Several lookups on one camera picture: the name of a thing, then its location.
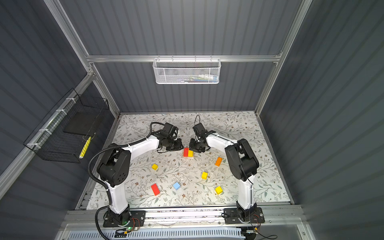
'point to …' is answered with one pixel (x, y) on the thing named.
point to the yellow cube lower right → (219, 190)
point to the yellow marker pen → (84, 148)
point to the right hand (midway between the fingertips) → (191, 149)
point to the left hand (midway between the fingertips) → (183, 147)
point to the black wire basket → (65, 134)
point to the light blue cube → (177, 186)
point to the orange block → (218, 161)
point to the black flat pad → (82, 123)
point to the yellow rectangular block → (190, 153)
